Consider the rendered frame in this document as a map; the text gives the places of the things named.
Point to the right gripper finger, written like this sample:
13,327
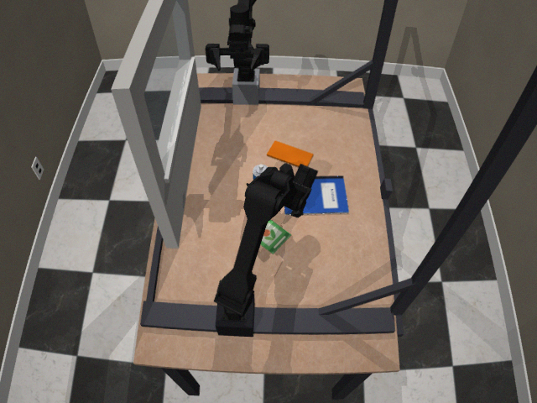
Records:
259,56
214,53

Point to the orange rectangular block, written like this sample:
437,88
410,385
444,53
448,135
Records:
289,154

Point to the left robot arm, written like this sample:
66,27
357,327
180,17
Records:
263,201

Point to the clear window pane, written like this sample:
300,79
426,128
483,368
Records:
167,80

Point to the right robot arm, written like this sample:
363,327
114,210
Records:
242,14

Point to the black square post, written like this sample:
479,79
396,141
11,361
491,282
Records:
386,189

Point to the grey wall panel with window opening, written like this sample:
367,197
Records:
167,200

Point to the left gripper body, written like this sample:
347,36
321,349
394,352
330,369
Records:
286,168

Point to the blue notebook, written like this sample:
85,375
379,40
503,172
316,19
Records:
328,195

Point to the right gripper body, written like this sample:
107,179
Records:
234,48

